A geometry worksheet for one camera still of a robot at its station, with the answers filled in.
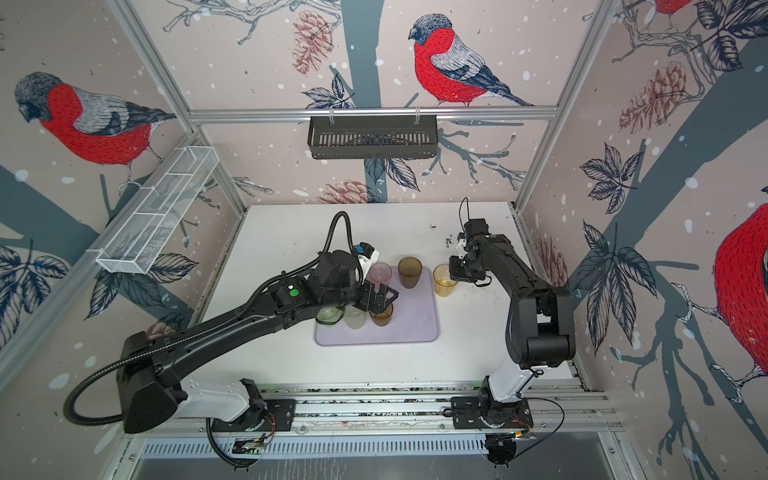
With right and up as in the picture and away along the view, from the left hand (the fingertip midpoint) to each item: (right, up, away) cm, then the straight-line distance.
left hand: (386, 292), depth 71 cm
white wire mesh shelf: (-62, +20, +7) cm, 65 cm away
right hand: (+21, 0, +20) cm, 29 cm away
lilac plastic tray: (+9, -13, +20) cm, 25 cm away
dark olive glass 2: (+7, +2, +23) cm, 25 cm away
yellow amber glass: (+18, -3, +22) cm, 28 cm away
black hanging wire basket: (-6, +49, +35) cm, 61 cm away
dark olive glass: (-2, -12, +17) cm, 20 cm away
